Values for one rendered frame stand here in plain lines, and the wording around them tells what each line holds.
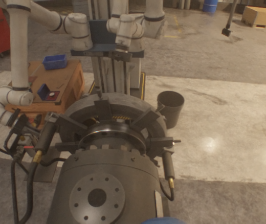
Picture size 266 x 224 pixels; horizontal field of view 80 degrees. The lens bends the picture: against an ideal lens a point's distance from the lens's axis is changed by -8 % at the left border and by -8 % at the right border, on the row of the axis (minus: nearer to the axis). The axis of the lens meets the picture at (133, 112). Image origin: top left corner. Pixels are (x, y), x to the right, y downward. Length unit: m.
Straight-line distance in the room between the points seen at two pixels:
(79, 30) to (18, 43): 0.62
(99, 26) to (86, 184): 1.32
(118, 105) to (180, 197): 1.09
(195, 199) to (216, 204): 0.19
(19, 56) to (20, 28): 0.15
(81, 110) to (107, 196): 0.53
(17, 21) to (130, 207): 1.04
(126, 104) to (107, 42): 0.87
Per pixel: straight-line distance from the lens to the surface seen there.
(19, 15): 1.11
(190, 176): 1.85
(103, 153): 0.85
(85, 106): 1.01
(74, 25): 1.57
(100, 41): 1.72
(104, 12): 1.73
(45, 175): 1.96
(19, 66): 1.10
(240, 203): 1.92
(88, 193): 0.73
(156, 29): 1.38
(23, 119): 1.21
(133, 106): 0.98
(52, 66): 2.54
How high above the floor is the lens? 1.59
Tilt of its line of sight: 43 degrees down
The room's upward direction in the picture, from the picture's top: straight up
